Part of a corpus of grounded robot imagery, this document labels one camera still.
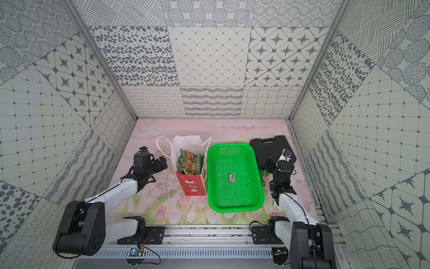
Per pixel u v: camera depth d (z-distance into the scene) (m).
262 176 0.89
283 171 0.65
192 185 0.74
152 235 0.74
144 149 0.81
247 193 0.87
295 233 0.42
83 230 0.41
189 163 0.86
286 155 0.73
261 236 0.74
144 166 0.69
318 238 0.44
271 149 1.03
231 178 0.92
